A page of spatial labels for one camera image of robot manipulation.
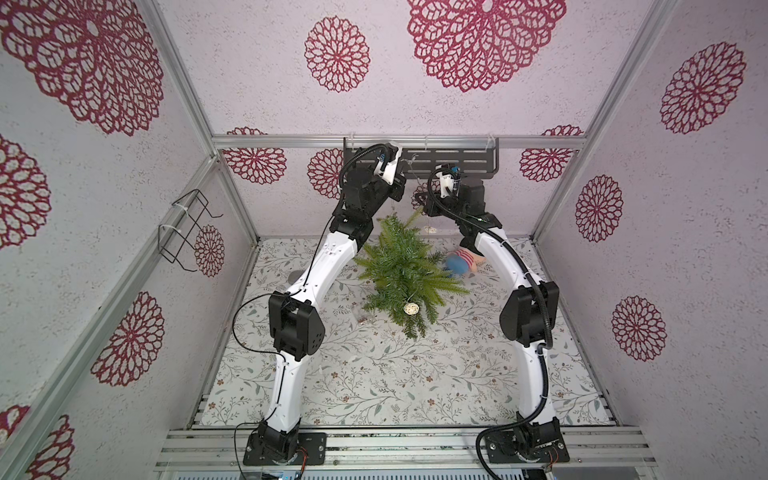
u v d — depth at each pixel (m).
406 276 0.73
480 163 0.92
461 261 1.06
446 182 0.81
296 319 0.55
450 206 0.80
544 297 0.58
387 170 0.68
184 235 0.77
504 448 0.73
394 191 0.73
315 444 0.75
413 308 0.73
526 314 0.58
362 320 0.96
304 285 0.56
